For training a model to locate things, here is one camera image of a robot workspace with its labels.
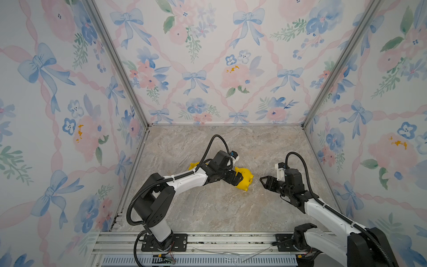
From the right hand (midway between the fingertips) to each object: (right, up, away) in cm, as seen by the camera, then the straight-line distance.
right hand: (264, 179), depth 87 cm
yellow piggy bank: (-9, +1, 0) cm, 9 cm away
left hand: (-14, +3, -1) cm, 15 cm away
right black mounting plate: (+5, -25, -14) cm, 29 cm away
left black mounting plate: (-44, -25, -14) cm, 52 cm away
